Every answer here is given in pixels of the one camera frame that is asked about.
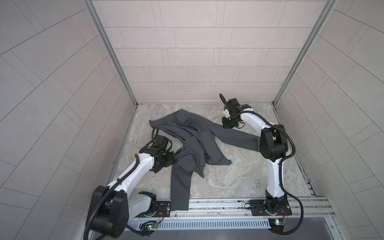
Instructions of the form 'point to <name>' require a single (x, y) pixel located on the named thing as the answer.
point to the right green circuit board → (277, 225)
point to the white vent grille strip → (206, 223)
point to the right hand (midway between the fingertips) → (222, 125)
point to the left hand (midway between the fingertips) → (173, 160)
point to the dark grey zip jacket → (204, 141)
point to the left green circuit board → (152, 226)
